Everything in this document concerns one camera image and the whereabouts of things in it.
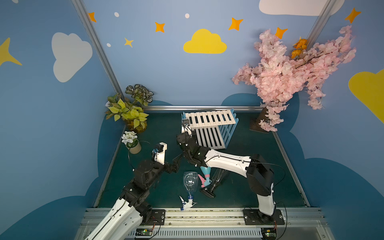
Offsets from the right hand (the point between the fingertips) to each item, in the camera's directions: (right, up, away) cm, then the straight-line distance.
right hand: (185, 127), depth 82 cm
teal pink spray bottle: (+12, -31, +2) cm, 33 cm away
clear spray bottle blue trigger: (+3, -29, -3) cm, 30 cm away
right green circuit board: (+41, -52, -10) cm, 67 cm away
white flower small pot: (-35, -7, +9) cm, 37 cm away
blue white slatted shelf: (+19, -2, +29) cm, 35 cm away
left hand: (-6, -11, -9) cm, 16 cm away
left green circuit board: (-20, -51, -10) cm, 56 cm away
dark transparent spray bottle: (+18, -28, +2) cm, 33 cm away
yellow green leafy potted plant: (-39, +13, +19) cm, 45 cm away
